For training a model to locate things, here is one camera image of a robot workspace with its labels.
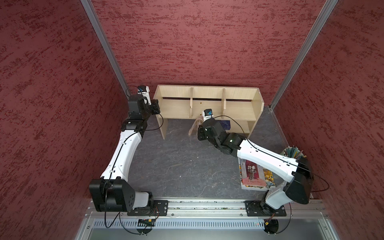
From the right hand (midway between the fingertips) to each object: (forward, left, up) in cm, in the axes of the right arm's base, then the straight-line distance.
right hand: (199, 129), depth 77 cm
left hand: (+12, +23, +9) cm, 27 cm away
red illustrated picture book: (-18, -31, -23) cm, 43 cm away
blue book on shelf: (+9, -17, -9) cm, 21 cm away
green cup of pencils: (-9, -52, -11) cm, 54 cm away
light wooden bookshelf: (+17, -25, -1) cm, 30 cm away
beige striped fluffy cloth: (0, +3, +1) cm, 3 cm away
